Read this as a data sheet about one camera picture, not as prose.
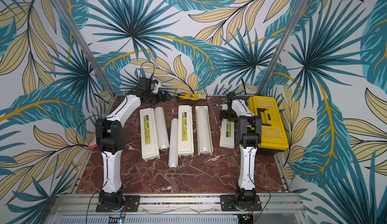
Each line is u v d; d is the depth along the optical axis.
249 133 0.63
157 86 0.90
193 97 1.17
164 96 0.88
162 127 0.95
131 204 0.73
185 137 0.88
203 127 0.95
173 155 0.86
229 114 0.92
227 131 0.96
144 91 0.78
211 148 0.87
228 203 0.74
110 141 0.57
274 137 0.81
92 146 0.91
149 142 0.86
